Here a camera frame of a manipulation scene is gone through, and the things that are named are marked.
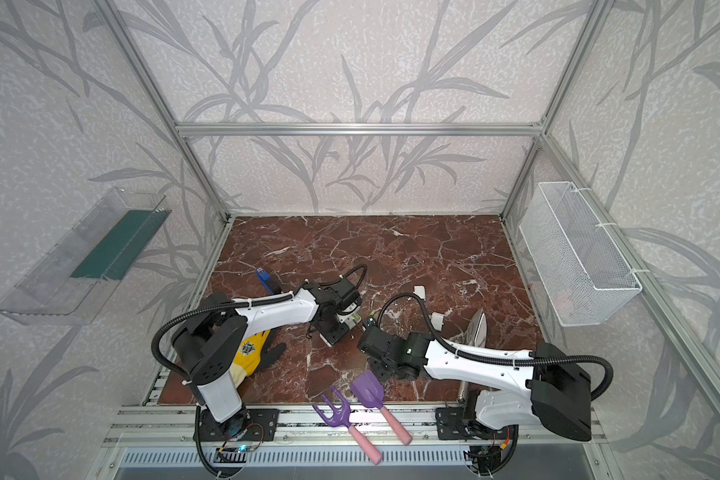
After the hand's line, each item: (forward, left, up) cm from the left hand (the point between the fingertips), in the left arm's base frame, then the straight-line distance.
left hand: (339, 323), depth 90 cm
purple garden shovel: (-18, -9, 0) cm, 20 cm away
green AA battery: (+4, -10, -1) cm, 11 cm away
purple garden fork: (-25, -3, 0) cm, 25 cm away
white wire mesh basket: (-1, -54, +35) cm, 64 cm away
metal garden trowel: (-3, -41, 0) cm, 42 cm away
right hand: (-10, -12, +5) cm, 16 cm away
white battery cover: (+12, -26, -2) cm, 29 cm away
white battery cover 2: (+2, -31, -2) cm, 31 cm away
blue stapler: (+15, +26, +2) cm, 30 cm away
